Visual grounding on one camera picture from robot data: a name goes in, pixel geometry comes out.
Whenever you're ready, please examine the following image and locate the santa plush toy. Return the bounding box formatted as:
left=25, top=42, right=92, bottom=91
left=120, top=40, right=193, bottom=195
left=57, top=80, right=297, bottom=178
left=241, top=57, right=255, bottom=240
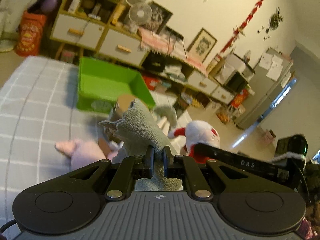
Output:
left=168, top=120, right=220, bottom=164

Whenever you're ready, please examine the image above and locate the pink plush toy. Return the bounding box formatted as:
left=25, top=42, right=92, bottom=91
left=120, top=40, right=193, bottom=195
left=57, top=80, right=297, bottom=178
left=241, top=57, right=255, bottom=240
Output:
left=55, top=138, right=123, bottom=171

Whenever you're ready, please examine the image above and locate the green plastic bin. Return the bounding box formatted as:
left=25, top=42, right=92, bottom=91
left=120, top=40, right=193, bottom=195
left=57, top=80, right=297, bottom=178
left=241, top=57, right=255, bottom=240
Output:
left=76, top=57, right=156, bottom=114

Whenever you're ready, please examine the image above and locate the grey refrigerator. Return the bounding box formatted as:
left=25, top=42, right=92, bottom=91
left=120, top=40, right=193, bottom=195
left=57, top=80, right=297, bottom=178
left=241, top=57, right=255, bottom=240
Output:
left=234, top=48, right=297, bottom=130

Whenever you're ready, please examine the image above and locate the low wooden tv cabinet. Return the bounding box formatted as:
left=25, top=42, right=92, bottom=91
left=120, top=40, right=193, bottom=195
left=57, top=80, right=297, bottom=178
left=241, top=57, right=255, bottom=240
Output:
left=139, top=51, right=235, bottom=105

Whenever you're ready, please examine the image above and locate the black box on shelf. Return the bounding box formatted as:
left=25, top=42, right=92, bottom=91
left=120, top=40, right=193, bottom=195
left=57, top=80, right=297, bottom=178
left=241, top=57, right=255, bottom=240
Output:
left=142, top=52, right=165, bottom=73

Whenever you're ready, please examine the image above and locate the microwave oven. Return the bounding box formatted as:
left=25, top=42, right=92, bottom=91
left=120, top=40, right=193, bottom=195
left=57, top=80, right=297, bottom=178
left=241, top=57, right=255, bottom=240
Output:
left=214, top=53, right=255, bottom=93

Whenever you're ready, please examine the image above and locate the pink table runner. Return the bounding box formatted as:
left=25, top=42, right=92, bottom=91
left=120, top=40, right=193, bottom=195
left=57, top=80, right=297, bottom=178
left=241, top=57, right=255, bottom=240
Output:
left=138, top=27, right=208, bottom=77

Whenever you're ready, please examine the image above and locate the framed girl picture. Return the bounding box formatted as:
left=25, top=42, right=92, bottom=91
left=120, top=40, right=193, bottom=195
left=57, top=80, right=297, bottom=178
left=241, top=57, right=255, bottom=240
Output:
left=187, top=28, right=217, bottom=63

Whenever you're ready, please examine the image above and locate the grey checked tablecloth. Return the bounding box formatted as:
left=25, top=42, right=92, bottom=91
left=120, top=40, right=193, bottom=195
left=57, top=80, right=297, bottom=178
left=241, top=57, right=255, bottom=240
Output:
left=0, top=55, right=193, bottom=239

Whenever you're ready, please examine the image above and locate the framed cat picture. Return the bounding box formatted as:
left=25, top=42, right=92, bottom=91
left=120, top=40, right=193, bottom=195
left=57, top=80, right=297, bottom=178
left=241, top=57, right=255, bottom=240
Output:
left=144, top=1, right=173, bottom=34

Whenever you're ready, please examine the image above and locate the small white fan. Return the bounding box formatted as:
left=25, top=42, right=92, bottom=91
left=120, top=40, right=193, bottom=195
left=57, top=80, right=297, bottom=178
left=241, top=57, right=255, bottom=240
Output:
left=129, top=2, right=153, bottom=25

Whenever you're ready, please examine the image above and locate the wooden shelf cabinet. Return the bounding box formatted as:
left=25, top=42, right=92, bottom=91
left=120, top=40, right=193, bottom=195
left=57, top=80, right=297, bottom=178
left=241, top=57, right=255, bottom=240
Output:
left=50, top=0, right=148, bottom=67

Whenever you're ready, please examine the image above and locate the orange snack bucket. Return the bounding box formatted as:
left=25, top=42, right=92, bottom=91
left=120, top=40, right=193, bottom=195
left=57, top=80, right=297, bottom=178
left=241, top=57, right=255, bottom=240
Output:
left=15, top=11, right=47, bottom=57

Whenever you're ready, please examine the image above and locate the purple ball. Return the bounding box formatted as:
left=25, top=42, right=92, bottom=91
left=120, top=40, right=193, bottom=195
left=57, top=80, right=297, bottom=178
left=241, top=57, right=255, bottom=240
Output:
left=40, top=0, right=61, bottom=15

